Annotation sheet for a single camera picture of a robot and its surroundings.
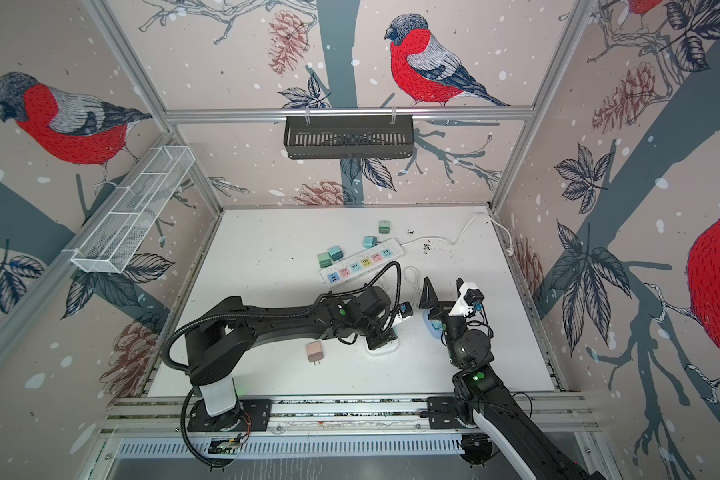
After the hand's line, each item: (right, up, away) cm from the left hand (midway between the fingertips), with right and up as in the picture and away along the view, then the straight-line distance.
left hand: (394, 334), depth 81 cm
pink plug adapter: (-22, -6, +2) cm, 23 cm away
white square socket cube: (-3, -2, -6) cm, 7 cm away
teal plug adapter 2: (-7, +25, +27) cm, 37 cm away
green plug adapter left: (-23, +18, +22) cm, 37 cm away
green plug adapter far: (-1, +30, +33) cm, 44 cm away
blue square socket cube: (+13, -1, +4) cm, 13 cm away
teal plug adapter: (-19, +21, +23) cm, 36 cm away
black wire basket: (-14, +63, +25) cm, 69 cm away
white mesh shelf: (-71, +34, -3) cm, 78 cm away
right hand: (+11, +15, -6) cm, 20 cm away
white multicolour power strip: (-7, +18, +20) cm, 28 cm away
